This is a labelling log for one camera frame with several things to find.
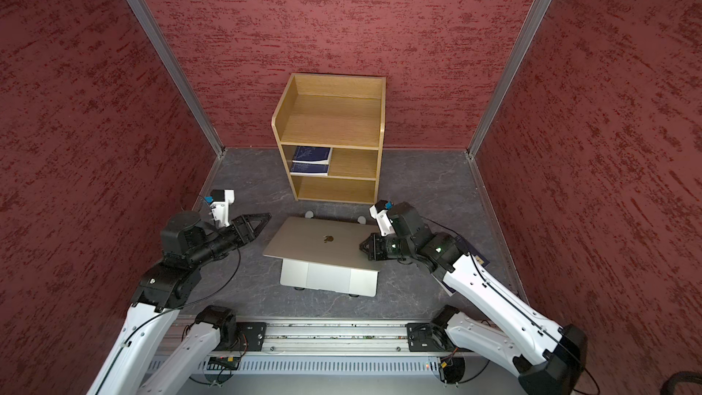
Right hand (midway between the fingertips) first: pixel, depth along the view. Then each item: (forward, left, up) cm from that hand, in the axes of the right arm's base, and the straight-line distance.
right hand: (360, 254), depth 71 cm
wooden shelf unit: (+36, +1, -3) cm, 36 cm away
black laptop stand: (+14, 0, -7) cm, 16 cm away
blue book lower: (+30, +17, 0) cm, 35 cm away
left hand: (+5, +23, +8) cm, 25 cm away
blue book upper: (+37, +16, +1) cm, 40 cm away
